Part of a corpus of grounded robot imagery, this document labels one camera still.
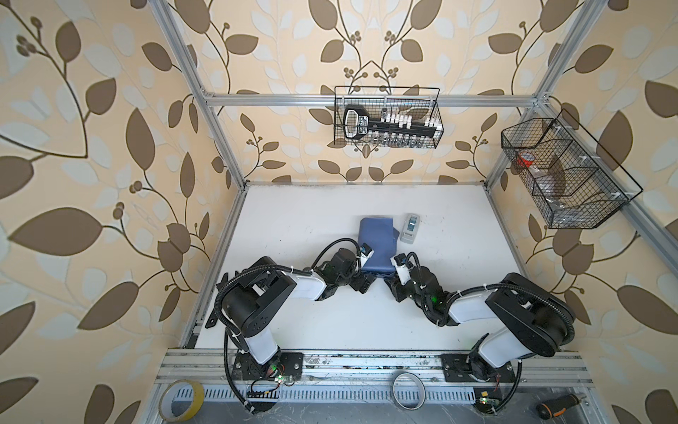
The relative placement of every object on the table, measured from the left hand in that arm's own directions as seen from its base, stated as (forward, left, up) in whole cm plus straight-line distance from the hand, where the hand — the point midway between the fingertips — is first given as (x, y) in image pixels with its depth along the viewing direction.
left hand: (364, 266), depth 91 cm
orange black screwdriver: (-39, -49, 0) cm, 62 cm away
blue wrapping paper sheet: (+10, -6, +3) cm, 13 cm away
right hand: (-3, -9, -2) cm, 10 cm away
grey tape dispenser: (+17, -19, +1) cm, 25 cm away
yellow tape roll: (-38, +50, -5) cm, 63 cm away
